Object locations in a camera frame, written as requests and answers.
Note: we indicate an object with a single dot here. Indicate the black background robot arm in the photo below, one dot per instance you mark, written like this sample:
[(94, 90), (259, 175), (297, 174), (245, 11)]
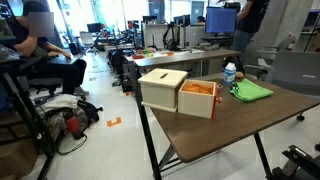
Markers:
[(170, 38)]

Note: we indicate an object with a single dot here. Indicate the light wooden slotted box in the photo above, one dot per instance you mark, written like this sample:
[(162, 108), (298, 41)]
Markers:
[(161, 90)]

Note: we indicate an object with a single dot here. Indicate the wooden drawer red front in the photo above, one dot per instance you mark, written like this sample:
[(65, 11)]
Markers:
[(195, 101)]

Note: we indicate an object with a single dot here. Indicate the dark grey desk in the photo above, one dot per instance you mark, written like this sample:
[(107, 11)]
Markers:
[(186, 57)]

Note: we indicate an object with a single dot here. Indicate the orange floor tape marker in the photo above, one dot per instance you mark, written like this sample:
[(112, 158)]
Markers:
[(114, 122)]

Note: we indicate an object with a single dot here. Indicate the small blue white milk carton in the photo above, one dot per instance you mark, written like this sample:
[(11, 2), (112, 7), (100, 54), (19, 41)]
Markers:
[(229, 73)]

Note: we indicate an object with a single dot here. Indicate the black backpack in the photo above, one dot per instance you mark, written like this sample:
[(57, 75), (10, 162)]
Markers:
[(89, 111)]

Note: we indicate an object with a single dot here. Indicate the round brown cookie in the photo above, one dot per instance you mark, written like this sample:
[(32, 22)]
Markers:
[(239, 75)]

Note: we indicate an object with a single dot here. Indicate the folded green cloth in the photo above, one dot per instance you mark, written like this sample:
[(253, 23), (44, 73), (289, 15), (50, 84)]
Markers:
[(248, 90)]

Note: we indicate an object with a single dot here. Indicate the blue computer monitor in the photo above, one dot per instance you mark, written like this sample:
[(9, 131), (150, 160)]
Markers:
[(220, 20)]

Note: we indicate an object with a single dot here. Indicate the red bottle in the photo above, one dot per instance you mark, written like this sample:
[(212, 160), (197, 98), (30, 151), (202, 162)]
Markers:
[(73, 126)]

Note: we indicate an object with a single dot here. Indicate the seated person dark shirt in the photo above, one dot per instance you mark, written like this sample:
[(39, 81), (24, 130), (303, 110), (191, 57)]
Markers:
[(63, 71)]

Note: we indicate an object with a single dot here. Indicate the pale grey clothing pile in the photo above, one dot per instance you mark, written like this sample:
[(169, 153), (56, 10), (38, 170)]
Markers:
[(60, 101)]

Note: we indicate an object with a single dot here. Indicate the standing person dark shirt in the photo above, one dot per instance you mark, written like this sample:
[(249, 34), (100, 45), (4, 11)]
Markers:
[(250, 18)]

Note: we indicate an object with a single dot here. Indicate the black office chair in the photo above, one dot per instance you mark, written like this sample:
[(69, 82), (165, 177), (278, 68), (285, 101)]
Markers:
[(45, 83)]

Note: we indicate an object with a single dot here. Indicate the grey empty office chair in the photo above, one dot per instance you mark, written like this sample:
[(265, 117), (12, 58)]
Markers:
[(296, 71)]

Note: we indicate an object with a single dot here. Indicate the black tripod stand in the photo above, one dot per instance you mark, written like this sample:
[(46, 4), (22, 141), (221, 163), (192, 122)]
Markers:
[(23, 110)]

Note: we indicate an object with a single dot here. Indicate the black perforated mounting board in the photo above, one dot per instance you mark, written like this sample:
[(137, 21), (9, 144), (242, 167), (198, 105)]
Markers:
[(300, 161)]

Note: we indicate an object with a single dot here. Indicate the black table leg frame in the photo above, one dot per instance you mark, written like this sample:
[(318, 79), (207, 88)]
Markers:
[(147, 133)]

